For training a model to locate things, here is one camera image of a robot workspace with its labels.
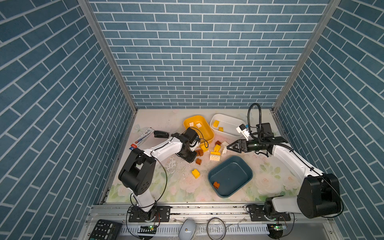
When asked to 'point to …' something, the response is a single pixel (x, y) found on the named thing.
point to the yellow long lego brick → (218, 153)
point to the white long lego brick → (214, 157)
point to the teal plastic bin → (229, 176)
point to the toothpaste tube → (149, 132)
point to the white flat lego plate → (225, 143)
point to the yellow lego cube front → (195, 173)
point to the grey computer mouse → (187, 230)
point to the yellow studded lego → (221, 129)
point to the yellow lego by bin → (204, 148)
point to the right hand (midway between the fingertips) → (230, 146)
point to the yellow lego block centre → (217, 148)
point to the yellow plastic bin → (199, 122)
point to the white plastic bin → (226, 126)
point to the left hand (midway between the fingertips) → (191, 158)
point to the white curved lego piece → (224, 150)
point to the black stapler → (161, 134)
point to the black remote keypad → (105, 230)
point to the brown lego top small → (218, 142)
